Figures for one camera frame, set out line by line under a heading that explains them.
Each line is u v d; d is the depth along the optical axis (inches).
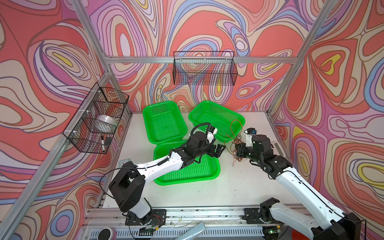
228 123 43.6
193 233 25.6
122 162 35.8
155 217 28.8
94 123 27.2
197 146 24.3
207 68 37.7
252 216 28.9
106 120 28.9
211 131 27.2
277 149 37.5
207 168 35.6
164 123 44.7
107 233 25.6
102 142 28.7
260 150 22.6
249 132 26.9
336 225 15.3
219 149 27.7
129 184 17.0
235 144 31.1
